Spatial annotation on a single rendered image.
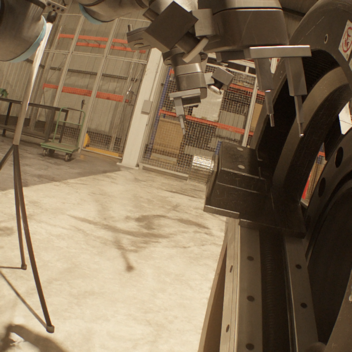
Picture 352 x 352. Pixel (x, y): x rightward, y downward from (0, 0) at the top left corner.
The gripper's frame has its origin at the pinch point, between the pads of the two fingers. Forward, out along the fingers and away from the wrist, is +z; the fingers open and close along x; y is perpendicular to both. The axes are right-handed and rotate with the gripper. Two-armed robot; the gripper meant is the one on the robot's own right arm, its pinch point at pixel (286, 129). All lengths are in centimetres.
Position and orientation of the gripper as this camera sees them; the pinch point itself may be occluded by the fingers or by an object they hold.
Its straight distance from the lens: 29.3
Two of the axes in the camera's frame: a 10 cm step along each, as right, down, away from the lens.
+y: -9.7, 1.9, -1.4
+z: 1.5, 9.5, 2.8
